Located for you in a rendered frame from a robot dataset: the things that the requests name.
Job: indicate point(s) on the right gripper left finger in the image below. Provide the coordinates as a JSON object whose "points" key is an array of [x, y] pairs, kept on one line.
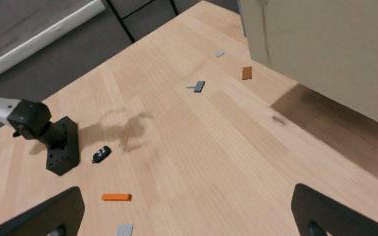
{"points": [[60, 215]]}

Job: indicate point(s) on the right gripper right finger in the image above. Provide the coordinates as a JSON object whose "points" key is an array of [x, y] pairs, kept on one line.
{"points": [[317, 214]]}

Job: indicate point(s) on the grey disc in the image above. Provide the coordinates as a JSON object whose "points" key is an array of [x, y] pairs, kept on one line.
{"points": [[219, 53]]}

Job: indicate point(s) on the black key fob with grey buttons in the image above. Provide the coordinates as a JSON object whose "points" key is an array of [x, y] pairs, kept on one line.
{"points": [[101, 154]]}

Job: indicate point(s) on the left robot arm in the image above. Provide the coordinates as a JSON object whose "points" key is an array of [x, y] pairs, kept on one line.
{"points": [[32, 121]]}

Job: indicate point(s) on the orange flat bar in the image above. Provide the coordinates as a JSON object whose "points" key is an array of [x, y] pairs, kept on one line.
{"points": [[116, 197]]}

